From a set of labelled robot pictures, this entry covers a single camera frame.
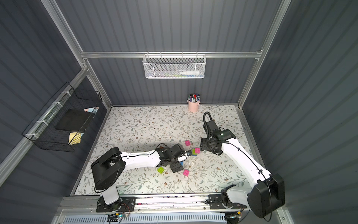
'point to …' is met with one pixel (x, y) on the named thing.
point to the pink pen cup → (193, 107)
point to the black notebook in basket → (73, 120)
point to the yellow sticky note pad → (74, 137)
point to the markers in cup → (194, 97)
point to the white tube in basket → (190, 72)
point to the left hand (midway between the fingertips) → (180, 161)
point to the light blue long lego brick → (181, 163)
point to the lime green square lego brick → (161, 170)
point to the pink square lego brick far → (187, 143)
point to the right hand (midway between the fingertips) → (207, 148)
